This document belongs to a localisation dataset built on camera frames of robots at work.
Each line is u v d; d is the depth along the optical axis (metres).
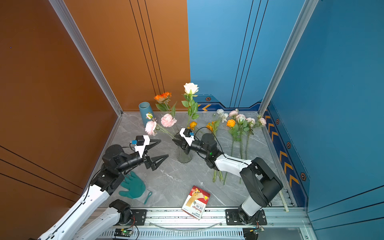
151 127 0.69
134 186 0.83
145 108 0.94
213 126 1.05
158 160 0.61
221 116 1.13
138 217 0.74
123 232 0.70
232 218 0.72
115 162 0.53
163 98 0.73
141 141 0.55
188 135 0.65
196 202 0.74
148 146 0.58
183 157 0.94
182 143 0.70
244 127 1.05
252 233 0.71
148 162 0.59
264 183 0.45
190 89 0.73
